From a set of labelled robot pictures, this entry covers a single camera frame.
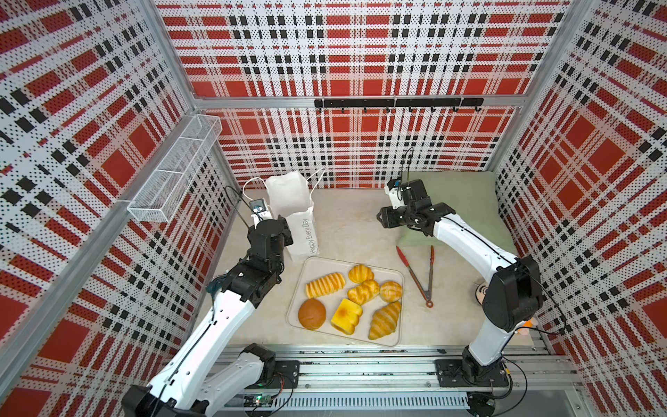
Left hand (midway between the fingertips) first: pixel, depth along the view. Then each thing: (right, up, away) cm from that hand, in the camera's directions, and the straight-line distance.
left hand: (277, 219), depth 73 cm
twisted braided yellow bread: (+26, -25, +13) cm, 38 cm away
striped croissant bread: (+32, -32, +7) cm, 45 cm away
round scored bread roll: (+35, -24, +13) cm, 45 cm away
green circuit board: (-4, -49, -4) cm, 50 cm away
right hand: (+34, +2, +14) cm, 37 cm away
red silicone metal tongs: (+47, -26, +15) cm, 56 cm away
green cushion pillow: (+72, +9, +32) cm, 80 cm away
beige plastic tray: (+8, -19, +25) cm, 33 cm away
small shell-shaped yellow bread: (+25, -20, +17) cm, 36 cm away
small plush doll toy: (+55, -21, -23) cm, 63 cm away
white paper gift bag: (-2, +8, +24) cm, 25 cm away
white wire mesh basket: (-46, +9, +18) cm, 51 cm away
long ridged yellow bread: (+12, -23, +15) cm, 30 cm away
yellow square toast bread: (+20, -31, +7) cm, 37 cm away
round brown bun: (+9, -30, +8) cm, 33 cm away
